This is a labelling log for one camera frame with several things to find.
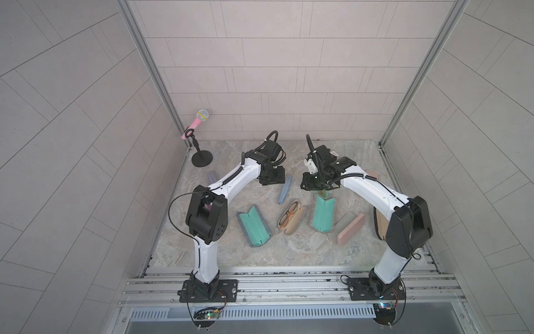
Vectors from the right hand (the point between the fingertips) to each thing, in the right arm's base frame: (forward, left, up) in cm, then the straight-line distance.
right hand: (301, 185), depth 85 cm
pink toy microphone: (+29, +42, +17) cm, 54 cm away
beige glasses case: (-9, +5, -11) cm, 15 cm away
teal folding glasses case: (-8, -9, -12) cm, 17 cm away
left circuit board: (-40, +35, -9) cm, 54 cm away
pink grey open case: (-16, -16, -7) cm, 23 cm away
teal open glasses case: (-12, +21, -10) cm, 26 cm away
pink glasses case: (+12, -39, -13) cm, 42 cm away
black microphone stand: (+27, +49, -8) cm, 56 cm away
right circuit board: (-43, -23, -14) cm, 51 cm away
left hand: (+5, +7, -1) cm, 8 cm away
